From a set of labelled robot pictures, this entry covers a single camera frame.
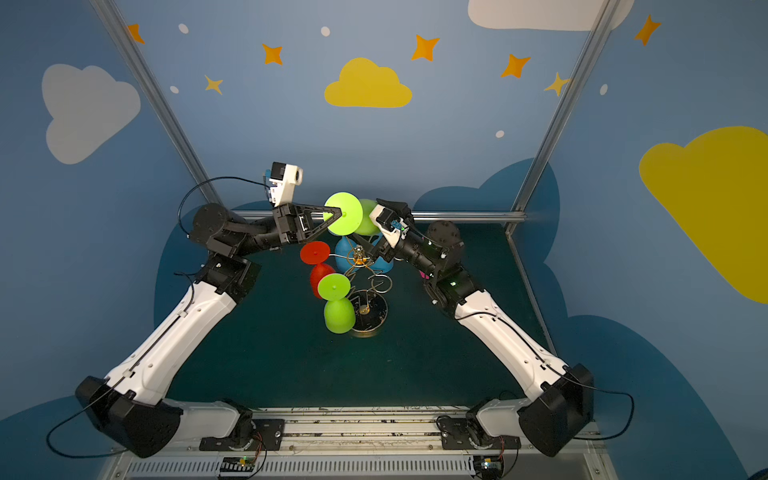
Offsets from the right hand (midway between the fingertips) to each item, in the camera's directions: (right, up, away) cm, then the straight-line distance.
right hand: (372, 210), depth 64 cm
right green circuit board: (+28, -63, +10) cm, 69 cm away
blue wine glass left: (-9, -9, +22) cm, 26 cm away
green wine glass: (-9, -23, +9) cm, 26 cm away
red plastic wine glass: (-15, -9, +11) cm, 20 cm away
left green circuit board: (-34, -62, +9) cm, 71 cm away
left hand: (-5, -2, -13) cm, 14 cm away
